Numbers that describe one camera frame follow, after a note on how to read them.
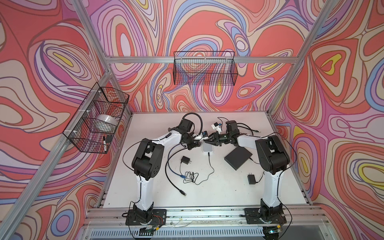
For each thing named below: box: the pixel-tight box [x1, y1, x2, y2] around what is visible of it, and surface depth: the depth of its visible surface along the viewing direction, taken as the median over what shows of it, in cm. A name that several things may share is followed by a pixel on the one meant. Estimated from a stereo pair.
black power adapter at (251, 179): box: [247, 171, 265, 185], surface depth 86 cm
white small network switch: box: [202, 143, 214, 155], surface depth 98 cm
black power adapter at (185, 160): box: [181, 155, 192, 165], surface depth 94 cm
